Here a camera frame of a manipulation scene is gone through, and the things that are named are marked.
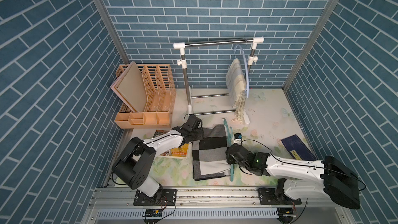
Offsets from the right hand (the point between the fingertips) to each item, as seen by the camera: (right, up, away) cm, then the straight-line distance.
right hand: (226, 153), depth 83 cm
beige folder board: (-57, +38, +11) cm, 69 cm away
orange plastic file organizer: (-42, +25, +23) cm, 54 cm away
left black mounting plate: (-31, -18, -10) cm, 37 cm away
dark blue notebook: (+42, 0, +7) cm, 43 cm away
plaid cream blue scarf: (+6, +38, +2) cm, 38 cm away
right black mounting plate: (+19, -18, -9) cm, 28 cm away
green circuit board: (-36, -24, -11) cm, 44 cm away
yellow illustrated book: (-25, -1, +4) cm, 26 cm away
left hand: (-12, +9, +8) cm, 17 cm away
